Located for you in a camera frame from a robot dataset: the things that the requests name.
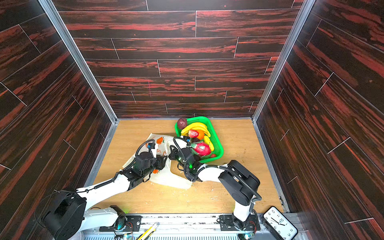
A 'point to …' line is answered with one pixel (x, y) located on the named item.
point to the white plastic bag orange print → (166, 175)
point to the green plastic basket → (217, 147)
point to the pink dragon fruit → (201, 148)
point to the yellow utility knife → (145, 236)
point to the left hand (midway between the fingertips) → (165, 156)
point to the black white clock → (281, 227)
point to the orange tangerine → (201, 134)
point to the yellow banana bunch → (197, 126)
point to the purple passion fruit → (182, 123)
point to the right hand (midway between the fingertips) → (172, 145)
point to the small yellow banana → (209, 142)
